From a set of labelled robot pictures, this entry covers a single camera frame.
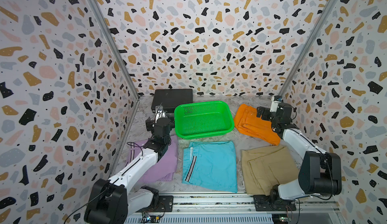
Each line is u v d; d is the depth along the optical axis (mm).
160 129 602
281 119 692
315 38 879
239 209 733
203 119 1071
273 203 677
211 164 852
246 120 1040
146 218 708
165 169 821
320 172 440
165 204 735
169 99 1197
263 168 835
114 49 907
